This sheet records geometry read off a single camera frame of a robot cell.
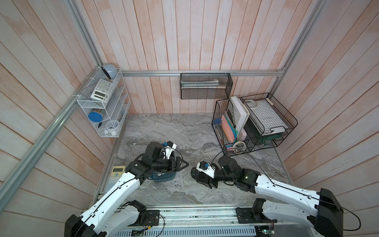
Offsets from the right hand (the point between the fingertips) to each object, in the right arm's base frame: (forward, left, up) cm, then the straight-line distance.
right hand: (199, 173), depth 75 cm
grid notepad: (+35, -44, +6) cm, 56 cm away
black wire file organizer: (+34, -22, -2) cm, 41 cm away
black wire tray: (+50, -37, +6) cm, 62 cm away
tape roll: (+22, -24, -9) cm, 33 cm away
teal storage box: (+2, +20, -12) cm, 23 cm away
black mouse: (-2, +1, +4) cm, 5 cm away
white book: (+32, -26, +11) cm, 42 cm away
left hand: (0, +8, +5) cm, 10 cm away
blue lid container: (+22, +55, +19) cm, 62 cm away
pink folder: (+34, -21, -6) cm, 41 cm away
